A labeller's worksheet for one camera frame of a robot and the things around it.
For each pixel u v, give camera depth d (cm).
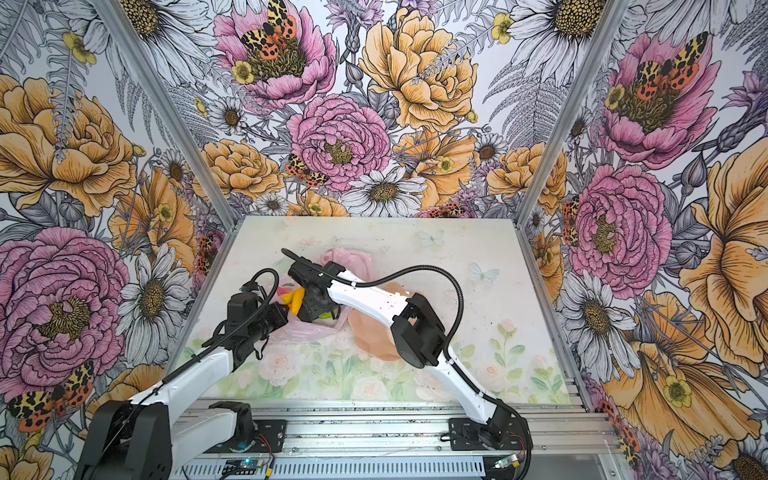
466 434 73
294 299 92
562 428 77
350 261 94
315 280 67
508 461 71
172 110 90
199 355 56
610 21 73
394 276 59
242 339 65
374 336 90
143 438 41
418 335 57
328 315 80
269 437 74
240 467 71
